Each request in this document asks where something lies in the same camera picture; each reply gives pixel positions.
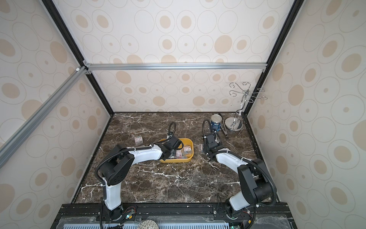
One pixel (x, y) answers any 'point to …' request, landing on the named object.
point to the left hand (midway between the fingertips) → (175, 147)
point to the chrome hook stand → (235, 123)
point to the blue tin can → (216, 122)
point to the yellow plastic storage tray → (162, 140)
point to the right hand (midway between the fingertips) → (217, 144)
